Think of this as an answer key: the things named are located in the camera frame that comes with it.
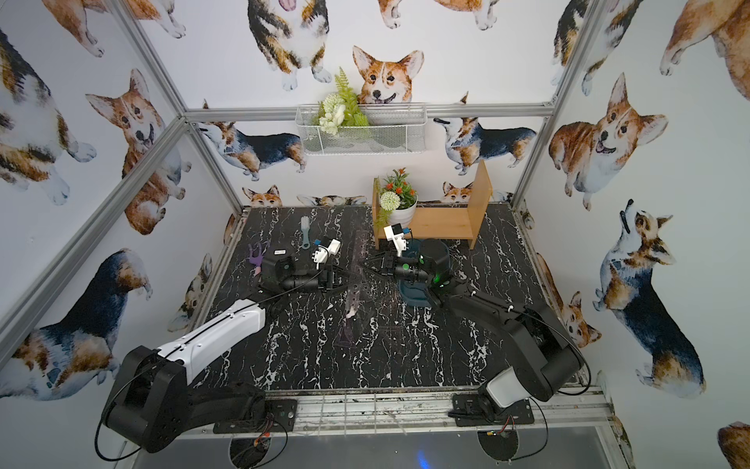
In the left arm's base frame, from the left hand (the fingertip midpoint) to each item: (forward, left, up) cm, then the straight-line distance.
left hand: (357, 275), depth 72 cm
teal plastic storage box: (-2, -18, +11) cm, 21 cm away
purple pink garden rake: (+23, +40, -27) cm, 53 cm away
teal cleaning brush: (+37, +24, -25) cm, 51 cm away
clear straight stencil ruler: (+4, 0, +1) cm, 5 cm away
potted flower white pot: (+30, -11, -4) cm, 32 cm away
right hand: (+5, -2, +2) cm, 5 cm away
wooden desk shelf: (+32, -34, -18) cm, 50 cm away
